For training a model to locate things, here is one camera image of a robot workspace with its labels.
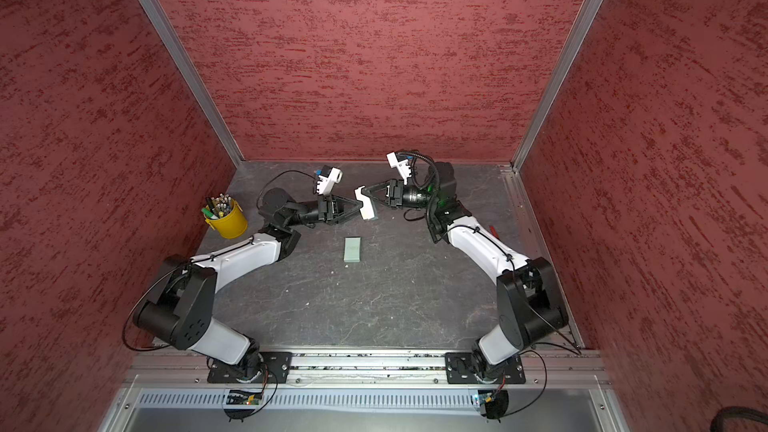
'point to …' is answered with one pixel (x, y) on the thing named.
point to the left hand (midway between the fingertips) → (361, 212)
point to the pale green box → (352, 249)
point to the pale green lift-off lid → (368, 210)
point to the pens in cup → (217, 208)
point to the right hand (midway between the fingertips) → (364, 200)
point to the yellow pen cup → (232, 225)
